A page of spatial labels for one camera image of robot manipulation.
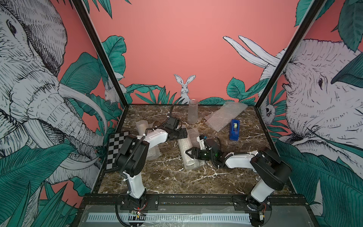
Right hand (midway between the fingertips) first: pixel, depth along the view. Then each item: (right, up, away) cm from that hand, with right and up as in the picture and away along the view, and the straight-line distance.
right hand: (187, 152), depth 86 cm
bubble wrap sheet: (-21, -1, +2) cm, 21 cm away
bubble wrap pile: (-1, +5, +2) cm, 5 cm away
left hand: (-3, +12, +10) cm, 15 cm away
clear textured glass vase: (+4, +26, +15) cm, 31 cm away
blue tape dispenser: (+34, +13, +12) cm, 38 cm away
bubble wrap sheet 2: (+30, +21, +25) cm, 45 cm away
